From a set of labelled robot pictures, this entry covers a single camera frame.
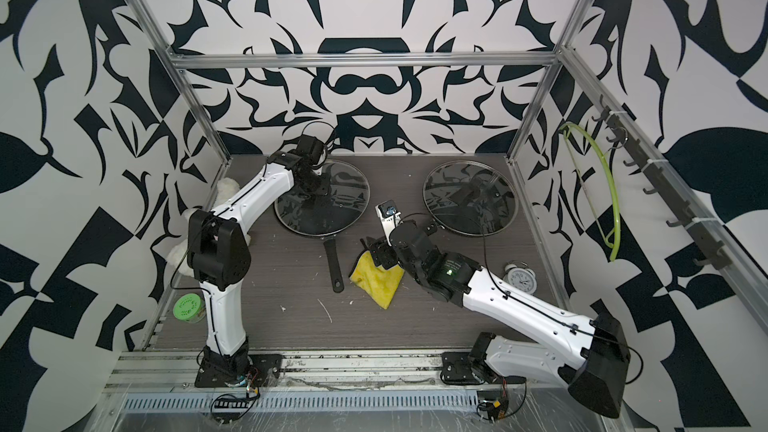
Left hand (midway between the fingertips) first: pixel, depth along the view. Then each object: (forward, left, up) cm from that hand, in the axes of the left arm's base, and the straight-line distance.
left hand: (319, 182), depth 95 cm
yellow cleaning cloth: (-29, -18, -11) cm, 35 cm away
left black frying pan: (-19, -4, -6) cm, 20 cm away
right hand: (-22, -19, +9) cm, 30 cm away
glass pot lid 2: (-7, -46, -1) cm, 47 cm away
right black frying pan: (-7, -46, -1) cm, 47 cm away
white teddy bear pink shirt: (-20, +39, -7) cm, 44 cm away
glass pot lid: (-2, -3, -11) cm, 11 cm away
